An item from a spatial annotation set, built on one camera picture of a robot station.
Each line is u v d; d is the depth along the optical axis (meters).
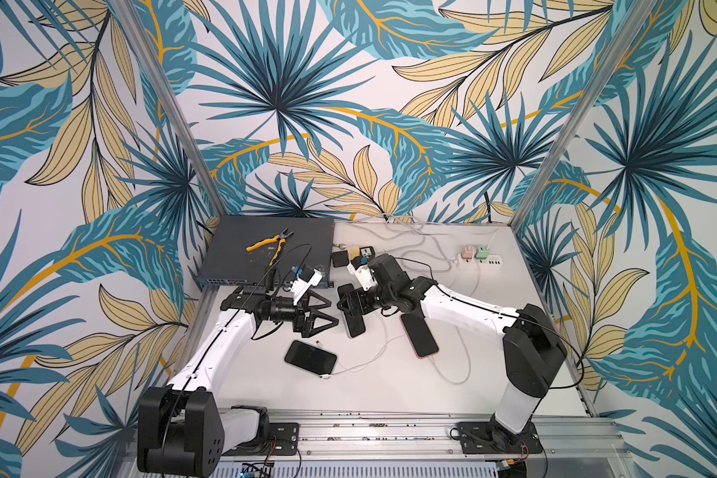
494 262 1.06
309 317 0.66
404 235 1.17
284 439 0.73
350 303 0.74
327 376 0.83
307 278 0.68
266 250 1.06
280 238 1.07
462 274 1.05
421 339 0.90
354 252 1.01
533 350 0.46
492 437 0.66
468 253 1.03
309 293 0.75
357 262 0.76
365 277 0.76
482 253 1.04
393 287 0.65
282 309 0.67
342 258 1.07
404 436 0.75
